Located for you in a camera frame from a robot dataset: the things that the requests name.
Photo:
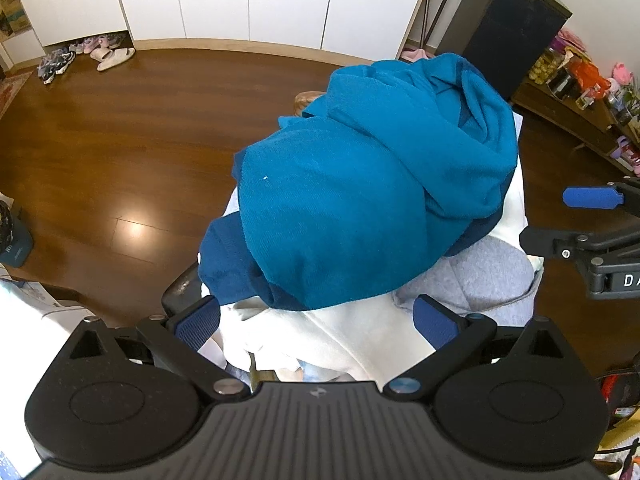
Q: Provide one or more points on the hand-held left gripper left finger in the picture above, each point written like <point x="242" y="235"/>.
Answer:
<point x="197" y="327"/>

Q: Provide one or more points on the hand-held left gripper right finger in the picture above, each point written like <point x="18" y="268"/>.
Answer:
<point x="435" y="325"/>

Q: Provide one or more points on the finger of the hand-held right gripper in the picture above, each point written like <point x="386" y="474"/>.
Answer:
<point x="550" y="244"/>
<point x="590" y="197"/>

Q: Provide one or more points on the two-tone blue sweater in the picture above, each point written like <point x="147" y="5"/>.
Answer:
<point x="350" y="185"/>

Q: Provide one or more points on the black chair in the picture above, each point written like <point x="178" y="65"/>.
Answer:
<point x="177" y="290"/>

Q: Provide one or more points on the grey garment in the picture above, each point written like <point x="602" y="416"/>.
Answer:
<point x="480" y="270"/>

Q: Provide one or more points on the wooden side table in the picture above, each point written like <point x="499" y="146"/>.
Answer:
<point x="565" y="110"/>

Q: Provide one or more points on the white garment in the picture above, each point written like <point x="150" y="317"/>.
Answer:
<point x="325" y="335"/>

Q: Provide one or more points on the dark jar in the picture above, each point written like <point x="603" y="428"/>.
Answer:
<point x="560" y="84"/>

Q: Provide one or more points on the red plastic bag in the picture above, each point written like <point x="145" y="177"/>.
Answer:
<point x="587" y="77"/>

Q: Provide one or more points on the pink flower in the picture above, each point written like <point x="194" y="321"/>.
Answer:
<point x="622" y="73"/>

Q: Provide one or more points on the jar of yellow preserves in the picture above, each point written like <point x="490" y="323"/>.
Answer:
<point x="546" y="66"/>

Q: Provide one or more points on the yellow paper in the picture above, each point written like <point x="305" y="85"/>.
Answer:
<point x="622" y="435"/>

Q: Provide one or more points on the pink cloth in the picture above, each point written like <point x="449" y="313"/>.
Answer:
<point x="571" y="41"/>

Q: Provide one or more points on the black cabinet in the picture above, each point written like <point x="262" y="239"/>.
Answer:
<point x="515" y="35"/>

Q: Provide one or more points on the dark teal cap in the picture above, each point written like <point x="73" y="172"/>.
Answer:
<point x="12" y="240"/>

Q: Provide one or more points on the pink mop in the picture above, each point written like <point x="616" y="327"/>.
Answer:
<point x="413" y="54"/>

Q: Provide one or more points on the beige slipper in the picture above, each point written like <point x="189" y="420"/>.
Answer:
<point x="116" y="61"/>
<point x="107" y="53"/>

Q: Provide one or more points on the dark sneaker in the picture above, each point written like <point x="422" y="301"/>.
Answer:
<point x="65" y="58"/>
<point x="47" y="70"/>

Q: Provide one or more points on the patterned rug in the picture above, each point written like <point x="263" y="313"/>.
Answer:
<point x="11" y="92"/>

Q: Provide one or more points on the pink sneaker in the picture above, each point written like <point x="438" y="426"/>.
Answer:
<point x="102" y="41"/>
<point x="84" y="47"/>

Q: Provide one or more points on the white shoe cabinet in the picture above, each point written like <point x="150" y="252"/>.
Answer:
<point x="75" y="5"/>

